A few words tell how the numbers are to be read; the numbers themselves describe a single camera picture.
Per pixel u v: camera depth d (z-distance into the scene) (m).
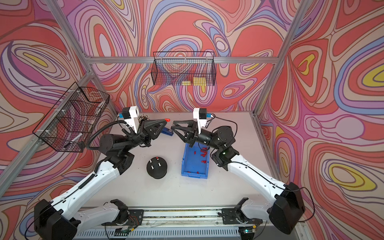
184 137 0.54
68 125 0.77
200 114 0.49
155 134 0.52
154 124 0.50
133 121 0.48
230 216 0.72
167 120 0.51
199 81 0.91
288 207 0.39
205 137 0.55
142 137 0.49
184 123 0.57
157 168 0.80
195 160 0.95
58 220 0.37
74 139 0.73
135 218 0.72
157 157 0.82
